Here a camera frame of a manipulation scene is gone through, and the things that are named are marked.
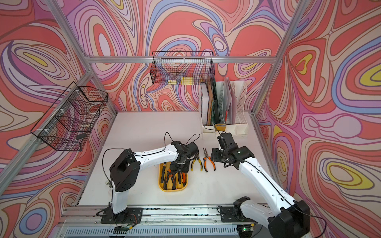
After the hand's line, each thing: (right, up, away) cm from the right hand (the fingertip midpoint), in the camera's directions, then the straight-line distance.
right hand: (217, 159), depth 79 cm
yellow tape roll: (+6, +17, +21) cm, 28 cm away
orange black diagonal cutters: (-27, -11, +7) cm, 29 cm away
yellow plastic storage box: (-27, -14, +6) cm, 31 cm away
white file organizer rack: (+9, +31, +25) cm, 41 cm away
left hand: (-17, -9, +6) cm, 21 cm away
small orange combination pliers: (-18, -11, +5) cm, 22 cm away
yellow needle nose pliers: (-8, -5, +12) cm, 15 cm away
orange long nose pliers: (-2, -4, +14) cm, 15 cm away
